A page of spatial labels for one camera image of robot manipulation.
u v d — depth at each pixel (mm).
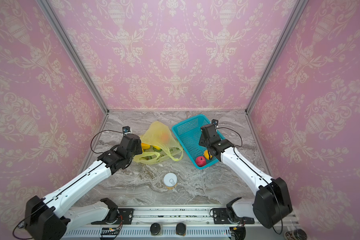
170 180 806
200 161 869
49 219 377
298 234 614
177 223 739
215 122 731
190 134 1060
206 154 917
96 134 1106
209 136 617
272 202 398
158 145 820
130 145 604
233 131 695
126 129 694
